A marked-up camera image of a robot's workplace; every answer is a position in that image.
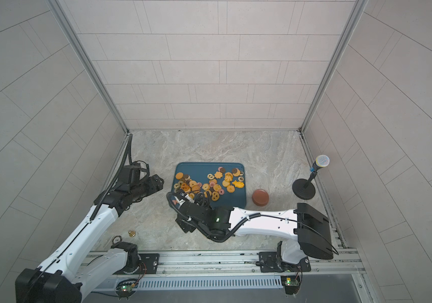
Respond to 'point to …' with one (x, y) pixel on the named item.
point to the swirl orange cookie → (228, 177)
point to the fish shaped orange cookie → (239, 184)
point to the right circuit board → (292, 284)
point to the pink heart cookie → (221, 192)
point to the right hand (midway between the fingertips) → (186, 213)
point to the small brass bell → (131, 233)
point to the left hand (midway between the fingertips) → (162, 180)
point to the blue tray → (225, 182)
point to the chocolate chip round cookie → (185, 186)
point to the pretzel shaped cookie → (215, 196)
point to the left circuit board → (124, 288)
